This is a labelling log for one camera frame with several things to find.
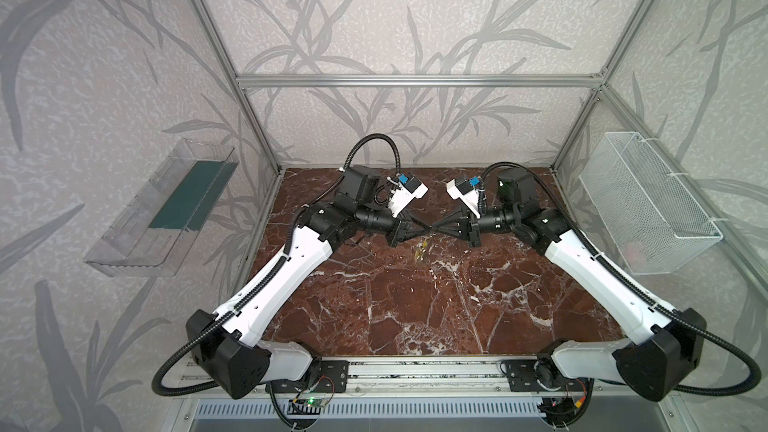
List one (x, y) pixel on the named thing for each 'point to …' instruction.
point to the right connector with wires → (580, 401)
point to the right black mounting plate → (521, 377)
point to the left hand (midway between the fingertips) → (431, 223)
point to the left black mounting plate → (337, 370)
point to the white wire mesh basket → (653, 223)
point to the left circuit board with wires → (317, 397)
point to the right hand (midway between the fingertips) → (436, 219)
